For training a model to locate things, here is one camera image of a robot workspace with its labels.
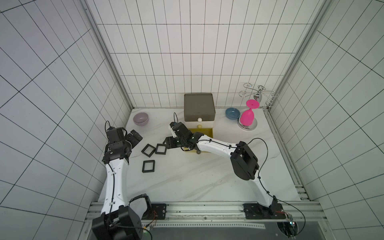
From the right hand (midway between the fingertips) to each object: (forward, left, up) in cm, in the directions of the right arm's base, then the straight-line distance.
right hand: (160, 146), depth 87 cm
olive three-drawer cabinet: (+19, -22, +10) cm, 31 cm away
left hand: (-2, +13, +8) cm, 15 cm away
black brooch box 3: (-8, +8, -11) cm, 16 cm away
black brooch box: (+2, +13, -9) cm, 16 cm away
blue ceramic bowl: (+37, -48, -9) cm, 61 cm away
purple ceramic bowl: (+25, +21, -5) cm, 33 cm away
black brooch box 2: (+1, +3, -11) cm, 11 cm away
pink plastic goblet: (+21, -53, +6) cm, 57 cm away
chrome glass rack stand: (+28, -57, +17) cm, 66 cm away
